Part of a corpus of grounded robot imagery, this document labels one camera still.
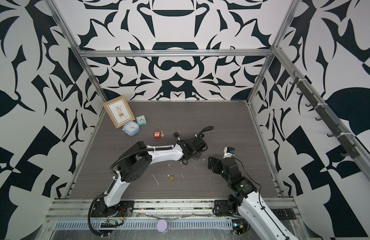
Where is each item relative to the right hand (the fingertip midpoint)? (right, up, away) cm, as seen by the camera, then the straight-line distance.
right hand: (214, 159), depth 83 cm
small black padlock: (-22, +12, +19) cm, 32 cm away
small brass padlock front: (-24, -11, +2) cm, 26 cm away
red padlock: (-34, +12, +17) cm, 40 cm away
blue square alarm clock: (-52, +16, +18) cm, 57 cm away
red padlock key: (-31, +11, +18) cm, 38 cm away
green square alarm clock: (-47, +21, +22) cm, 56 cm away
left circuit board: (-50, -25, -14) cm, 58 cm away
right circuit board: (+10, -28, -12) cm, 32 cm away
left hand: (-8, +5, +10) cm, 14 cm away
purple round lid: (-26, -22, -19) cm, 39 cm away
